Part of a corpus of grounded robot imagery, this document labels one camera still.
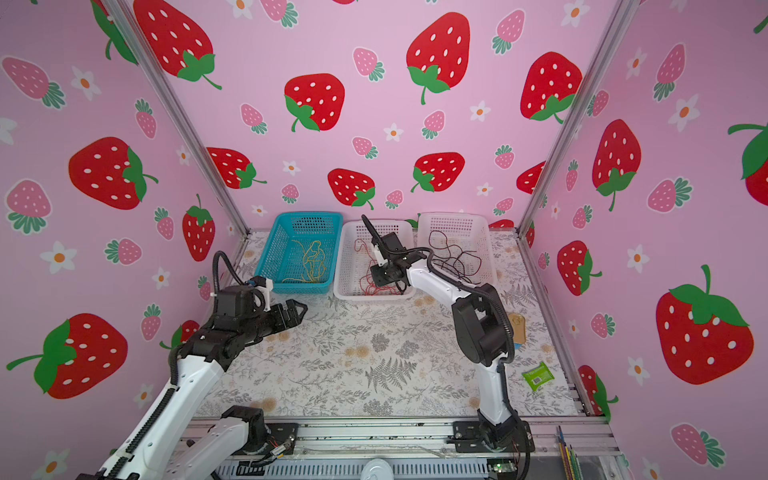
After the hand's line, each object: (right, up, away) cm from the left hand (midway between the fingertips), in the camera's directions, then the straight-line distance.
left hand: (294, 309), depth 78 cm
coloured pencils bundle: (+69, -35, -9) cm, 78 cm away
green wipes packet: (+68, -20, +5) cm, 71 cm away
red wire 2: (+16, +17, +35) cm, 42 cm away
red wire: (+18, +4, +23) cm, 29 cm away
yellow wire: (-4, +12, +31) cm, 33 cm away
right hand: (+21, +9, +17) cm, 28 cm away
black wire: (+53, +12, +31) cm, 62 cm away
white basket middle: (+12, +15, +32) cm, 37 cm away
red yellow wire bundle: (-4, +12, +31) cm, 34 cm away
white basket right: (+53, +19, +37) cm, 67 cm away
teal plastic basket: (-10, +16, +35) cm, 40 cm away
